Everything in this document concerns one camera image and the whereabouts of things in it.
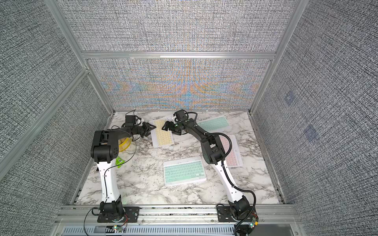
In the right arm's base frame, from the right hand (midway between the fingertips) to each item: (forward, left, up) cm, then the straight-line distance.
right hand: (166, 127), depth 103 cm
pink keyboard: (-23, -45, -4) cm, 50 cm away
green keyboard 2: (+9, -35, -7) cm, 37 cm away
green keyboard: (-30, -13, -4) cm, 33 cm away
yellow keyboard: (-7, +3, -3) cm, 8 cm away
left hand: (+2, +6, -2) cm, 7 cm away
